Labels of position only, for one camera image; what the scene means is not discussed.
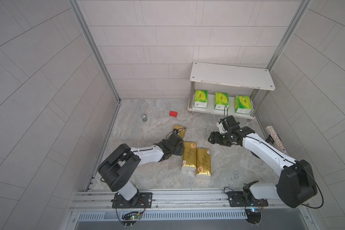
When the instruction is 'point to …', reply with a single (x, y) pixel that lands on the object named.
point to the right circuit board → (254, 215)
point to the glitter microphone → (278, 143)
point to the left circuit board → (130, 218)
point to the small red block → (173, 113)
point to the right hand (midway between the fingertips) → (212, 139)
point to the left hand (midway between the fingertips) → (177, 144)
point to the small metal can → (144, 118)
